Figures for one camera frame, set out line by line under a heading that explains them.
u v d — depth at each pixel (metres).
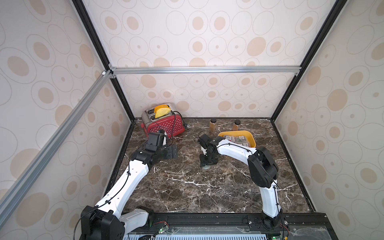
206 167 0.89
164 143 0.64
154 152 0.58
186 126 1.12
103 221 0.37
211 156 0.78
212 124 1.07
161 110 0.95
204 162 0.83
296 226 0.73
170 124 0.98
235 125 1.06
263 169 0.52
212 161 0.81
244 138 1.06
